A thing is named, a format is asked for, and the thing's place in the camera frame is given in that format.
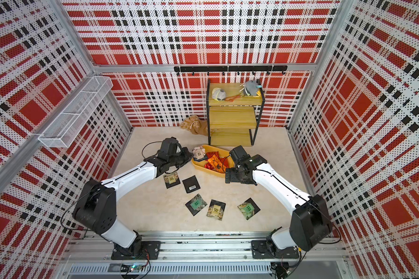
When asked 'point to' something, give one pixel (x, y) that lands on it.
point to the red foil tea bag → (224, 160)
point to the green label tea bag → (196, 204)
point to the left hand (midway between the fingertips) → (197, 154)
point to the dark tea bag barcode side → (191, 184)
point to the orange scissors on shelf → (231, 99)
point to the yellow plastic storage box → (200, 163)
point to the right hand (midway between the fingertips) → (239, 178)
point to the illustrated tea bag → (199, 153)
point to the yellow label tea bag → (216, 209)
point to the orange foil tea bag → (217, 164)
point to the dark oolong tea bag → (171, 179)
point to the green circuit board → (131, 268)
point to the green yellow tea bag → (248, 208)
